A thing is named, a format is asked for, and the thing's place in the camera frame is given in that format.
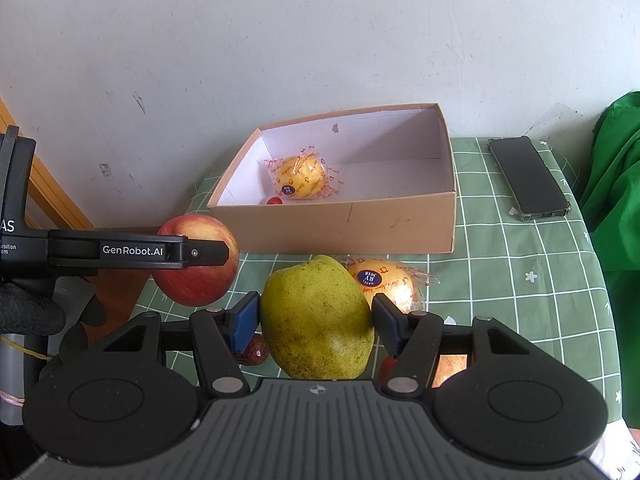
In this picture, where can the green cloth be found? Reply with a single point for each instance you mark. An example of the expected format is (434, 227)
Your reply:
(610, 205)

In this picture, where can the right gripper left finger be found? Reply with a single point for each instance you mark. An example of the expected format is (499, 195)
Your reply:
(218, 336)

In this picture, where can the green yellow pear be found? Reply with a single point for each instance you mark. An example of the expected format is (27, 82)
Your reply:
(316, 321)

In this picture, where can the wrapped orange in box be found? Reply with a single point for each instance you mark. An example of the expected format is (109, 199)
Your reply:
(303, 176)

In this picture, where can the black smartphone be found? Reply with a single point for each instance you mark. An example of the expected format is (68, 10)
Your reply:
(536, 193)

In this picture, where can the wooden door frame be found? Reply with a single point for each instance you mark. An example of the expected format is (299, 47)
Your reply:
(50, 203)

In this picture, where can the black gloved hand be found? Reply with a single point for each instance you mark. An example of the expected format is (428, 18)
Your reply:
(62, 316)

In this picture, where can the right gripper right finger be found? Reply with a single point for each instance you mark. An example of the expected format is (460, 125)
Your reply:
(413, 340)

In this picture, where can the brown cardboard box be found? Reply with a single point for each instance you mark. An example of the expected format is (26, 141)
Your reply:
(399, 195)

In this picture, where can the green checkered tablecloth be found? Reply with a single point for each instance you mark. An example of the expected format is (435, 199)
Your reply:
(541, 278)

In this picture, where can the orange with sticker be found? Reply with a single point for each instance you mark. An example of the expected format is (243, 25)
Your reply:
(405, 286)

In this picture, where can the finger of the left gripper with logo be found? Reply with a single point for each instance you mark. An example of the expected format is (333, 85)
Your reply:
(118, 250)

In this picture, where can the dark red date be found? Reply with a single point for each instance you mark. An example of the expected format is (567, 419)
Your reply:
(256, 352)

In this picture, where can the red apple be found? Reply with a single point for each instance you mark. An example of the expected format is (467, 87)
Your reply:
(198, 286)
(448, 365)

